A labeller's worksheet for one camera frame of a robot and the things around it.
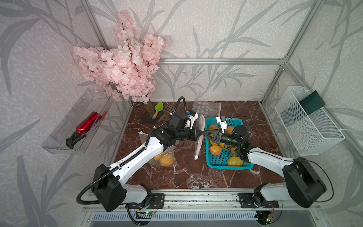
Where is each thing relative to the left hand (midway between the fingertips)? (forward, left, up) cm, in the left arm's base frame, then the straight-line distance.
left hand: (203, 134), depth 73 cm
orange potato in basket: (+16, -9, -17) cm, 25 cm away
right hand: (+1, 0, -2) cm, 3 cm away
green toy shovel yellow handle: (+40, +33, -24) cm, 58 cm away
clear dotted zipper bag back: (+38, -9, -24) cm, 46 cm away
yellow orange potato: (0, -9, -19) cm, 21 cm away
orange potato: (-7, +26, -15) cm, 31 cm away
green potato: (-7, -20, -19) cm, 28 cm away
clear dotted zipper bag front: (-3, +19, -13) cm, 23 cm away
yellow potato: (-7, +21, -18) cm, 29 cm away
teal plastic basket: (-6, -12, -24) cm, 28 cm away
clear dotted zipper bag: (0, +2, 0) cm, 2 cm away
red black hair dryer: (+1, +53, +10) cm, 54 cm away
